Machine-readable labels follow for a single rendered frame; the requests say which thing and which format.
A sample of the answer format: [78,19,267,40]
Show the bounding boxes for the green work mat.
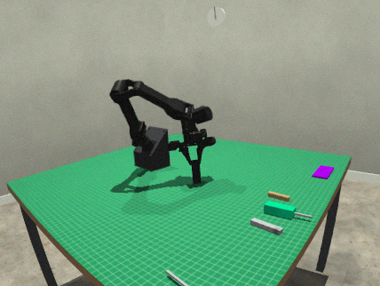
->
[6,139,351,286]

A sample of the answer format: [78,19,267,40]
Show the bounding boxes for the grey rectangular bar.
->
[250,218,283,235]

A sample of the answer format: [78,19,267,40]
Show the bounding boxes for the small tan wooden bar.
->
[268,191,290,202]

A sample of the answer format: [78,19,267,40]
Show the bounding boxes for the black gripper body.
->
[168,125,216,151]

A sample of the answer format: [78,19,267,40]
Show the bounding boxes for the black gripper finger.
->
[179,147,192,165]
[196,145,207,164]

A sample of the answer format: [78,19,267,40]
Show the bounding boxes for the orange-handled screwdriver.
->
[166,270,189,286]

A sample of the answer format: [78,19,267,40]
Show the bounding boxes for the black strip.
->
[191,159,202,184]

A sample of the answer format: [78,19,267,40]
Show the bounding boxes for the purple rectangular block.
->
[312,165,334,179]

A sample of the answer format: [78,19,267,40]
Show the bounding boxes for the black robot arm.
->
[109,79,213,153]

